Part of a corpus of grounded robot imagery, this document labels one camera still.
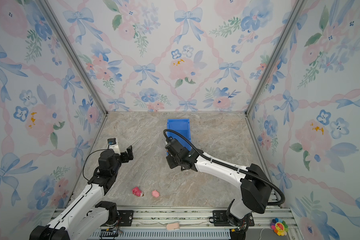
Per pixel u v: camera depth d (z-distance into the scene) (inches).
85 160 38.5
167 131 23.5
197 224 28.8
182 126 43.1
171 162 28.2
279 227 27.7
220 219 28.8
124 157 29.0
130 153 30.2
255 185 16.6
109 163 24.4
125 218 29.0
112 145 27.7
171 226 28.0
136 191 31.5
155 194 31.5
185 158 23.0
